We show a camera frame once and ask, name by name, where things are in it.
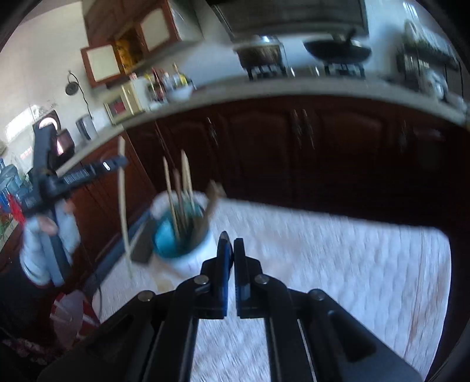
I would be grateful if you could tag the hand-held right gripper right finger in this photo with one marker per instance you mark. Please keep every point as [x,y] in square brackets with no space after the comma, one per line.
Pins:
[242,279]

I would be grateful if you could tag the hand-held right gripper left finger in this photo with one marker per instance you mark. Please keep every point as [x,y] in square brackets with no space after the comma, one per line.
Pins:
[223,264]

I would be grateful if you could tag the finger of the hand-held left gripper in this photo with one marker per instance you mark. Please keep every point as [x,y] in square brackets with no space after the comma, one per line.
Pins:
[42,150]
[91,170]

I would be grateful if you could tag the white floral cup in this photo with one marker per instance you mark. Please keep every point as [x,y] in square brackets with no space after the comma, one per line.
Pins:
[194,257]

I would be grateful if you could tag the person's left forearm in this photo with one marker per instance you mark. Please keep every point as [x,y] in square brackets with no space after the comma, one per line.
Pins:
[71,231]

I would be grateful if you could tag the person's left hand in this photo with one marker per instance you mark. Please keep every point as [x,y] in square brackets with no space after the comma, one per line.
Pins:
[47,224]

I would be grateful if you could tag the rice cooker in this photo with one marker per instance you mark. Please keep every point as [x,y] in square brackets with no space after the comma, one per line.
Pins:
[64,143]

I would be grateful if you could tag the blue water jug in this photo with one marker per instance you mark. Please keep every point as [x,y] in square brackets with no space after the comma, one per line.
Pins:
[13,180]

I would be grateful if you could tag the silver electric kettle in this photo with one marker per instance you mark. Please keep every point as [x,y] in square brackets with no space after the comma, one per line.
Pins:
[86,128]

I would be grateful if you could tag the hanging round strainer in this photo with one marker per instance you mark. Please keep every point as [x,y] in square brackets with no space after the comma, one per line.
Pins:
[71,88]

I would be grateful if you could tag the cream microwave oven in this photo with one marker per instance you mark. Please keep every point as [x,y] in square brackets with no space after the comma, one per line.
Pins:
[121,106]

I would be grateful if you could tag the black phone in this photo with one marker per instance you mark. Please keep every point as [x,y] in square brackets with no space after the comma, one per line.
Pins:
[143,246]

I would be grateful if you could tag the white quilted tablecloth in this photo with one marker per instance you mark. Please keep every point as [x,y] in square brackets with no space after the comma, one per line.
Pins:
[330,264]

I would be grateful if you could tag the group of condiment bottles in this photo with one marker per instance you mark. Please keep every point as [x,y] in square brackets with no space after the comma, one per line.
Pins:
[165,82]

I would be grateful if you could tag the white bowl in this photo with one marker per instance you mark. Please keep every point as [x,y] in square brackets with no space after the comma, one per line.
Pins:
[179,94]

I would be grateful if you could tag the dark wooden base cabinets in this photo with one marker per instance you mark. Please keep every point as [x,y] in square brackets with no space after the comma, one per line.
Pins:
[349,158]

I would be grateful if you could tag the metal cooking pot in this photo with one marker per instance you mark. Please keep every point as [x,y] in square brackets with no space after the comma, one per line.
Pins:
[259,53]

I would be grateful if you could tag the gas stove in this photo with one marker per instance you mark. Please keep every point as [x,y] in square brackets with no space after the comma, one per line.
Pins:
[304,70]

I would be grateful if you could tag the black wok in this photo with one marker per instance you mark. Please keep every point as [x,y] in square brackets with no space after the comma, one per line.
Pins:
[337,51]

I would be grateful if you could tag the range hood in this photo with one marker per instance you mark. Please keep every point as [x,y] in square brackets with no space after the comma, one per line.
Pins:
[290,16]

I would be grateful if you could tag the metal dish rack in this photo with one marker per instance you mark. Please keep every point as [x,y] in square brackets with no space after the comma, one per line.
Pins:
[426,58]

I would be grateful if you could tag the wooden wall cabinet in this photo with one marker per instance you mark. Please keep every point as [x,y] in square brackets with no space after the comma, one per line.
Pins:
[101,64]

